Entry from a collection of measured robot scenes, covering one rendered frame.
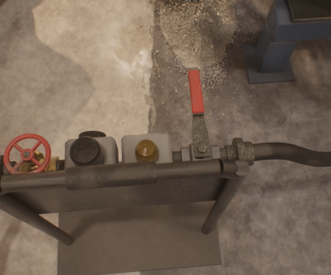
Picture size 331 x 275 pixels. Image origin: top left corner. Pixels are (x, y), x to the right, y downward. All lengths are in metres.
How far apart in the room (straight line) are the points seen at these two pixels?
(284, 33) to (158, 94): 0.40
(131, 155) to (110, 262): 0.48
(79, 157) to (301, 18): 0.70
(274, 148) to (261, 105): 0.56
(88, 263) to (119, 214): 0.15
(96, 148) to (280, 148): 0.31
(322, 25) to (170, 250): 0.70
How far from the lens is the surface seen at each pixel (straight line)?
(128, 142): 0.67
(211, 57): 1.30
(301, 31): 1.14
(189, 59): 1.28
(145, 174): 0.53
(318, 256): 1.15
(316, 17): 1.12
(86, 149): 0.62
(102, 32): 1.36
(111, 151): 0.66
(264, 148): 0.69
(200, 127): 0.66
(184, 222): 1.09
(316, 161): 0.79
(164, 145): 0.66
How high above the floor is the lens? 1.08
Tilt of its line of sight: 68 degrees down
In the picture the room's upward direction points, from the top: straight up
